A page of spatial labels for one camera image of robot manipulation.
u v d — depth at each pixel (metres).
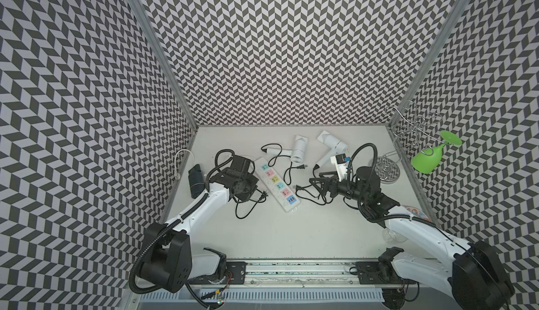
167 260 0.40
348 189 0.66
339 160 0.69
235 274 0.72
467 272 0.39
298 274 0.74
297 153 1.02
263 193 0.85
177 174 1.02
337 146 1.02
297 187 0.94
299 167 0.99
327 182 0.68
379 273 0.67
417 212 0.83
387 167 0.97
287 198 0.89
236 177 0.64
